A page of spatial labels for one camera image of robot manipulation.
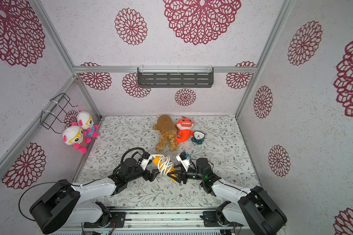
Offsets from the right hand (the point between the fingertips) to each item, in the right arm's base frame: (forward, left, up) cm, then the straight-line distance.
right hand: (169, 171), depth 76 cm
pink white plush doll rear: (+30, +56, +6) cm, 64 cm away
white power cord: (0, +2, +5) cm, 6 cm away
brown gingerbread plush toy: (+30, +3, -5) cm, 30 cm away
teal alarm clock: (+30, -18, -11) cm, 37 cm away
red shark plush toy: (+38, -8, -7) cm, 40 cm away
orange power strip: (+3, +7, +5) cm, 9 cm away
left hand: (+6, +9, -7) cm, 12 cm away
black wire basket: (+29, +60, +20) cm, 70 cm away
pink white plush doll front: (+17, +55, +8) cm, 58 cm away
